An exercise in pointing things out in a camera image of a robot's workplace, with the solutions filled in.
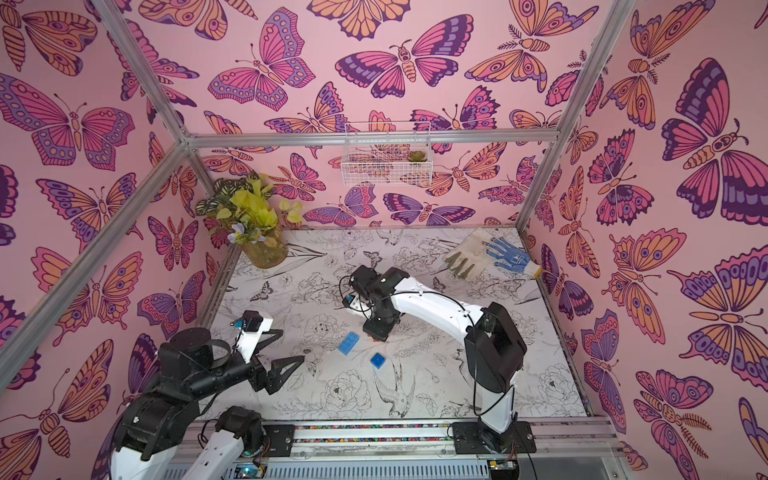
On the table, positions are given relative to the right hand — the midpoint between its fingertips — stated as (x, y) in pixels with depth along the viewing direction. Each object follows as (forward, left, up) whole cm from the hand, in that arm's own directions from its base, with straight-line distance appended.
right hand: (381, 324), depth 84 cm
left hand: (-12, +18, +16) cm, 27 cm away
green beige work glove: (+31, -32, -9) cm, 45 cm away
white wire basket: (+48, -1, +24) cm, 53 cm away
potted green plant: (+32, +43, +11) cm, 54 cm away
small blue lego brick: (-7, +1, -8) cm, 11 cm away
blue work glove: (+33, -48, -9) cm, 59 cm away
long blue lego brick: (-2, +10, -8) cm, 13 cm away
